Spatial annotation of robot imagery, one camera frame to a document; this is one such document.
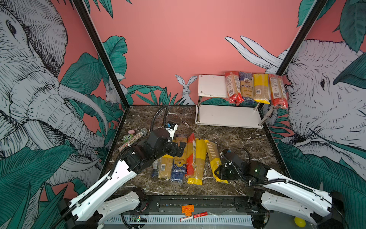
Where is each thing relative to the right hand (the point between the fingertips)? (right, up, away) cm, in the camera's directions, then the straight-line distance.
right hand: (214, 172), depth 74 cm
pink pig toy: (-55, +19, +27) cm, 64 cm away
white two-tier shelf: (+3, +48, +11) cm, 50 cm away
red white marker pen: (-11, -21, -4) cm, 24 cm away
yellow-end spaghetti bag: (+1, +6, +2) cm, 6 cm away
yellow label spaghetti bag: (-27, 0, +10) cm, 29 cm away
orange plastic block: (-14, -18, -2) cm, 23 cm away
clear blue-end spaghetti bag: (-33, -4, +9) cm, 35 cm away
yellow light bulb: (+40, -21, -7) cm, 46 cm away
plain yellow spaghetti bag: (-5, +9, +20) cm, 23 cm away
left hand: (-19, +18, -6) cm, 27 cm away
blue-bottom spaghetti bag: (-19, +1, +8) cm, 20 cm away
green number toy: (-56, +15, +25) cm, 63 cm away
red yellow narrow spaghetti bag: (-12, +1, +10) cm, 15 cm away
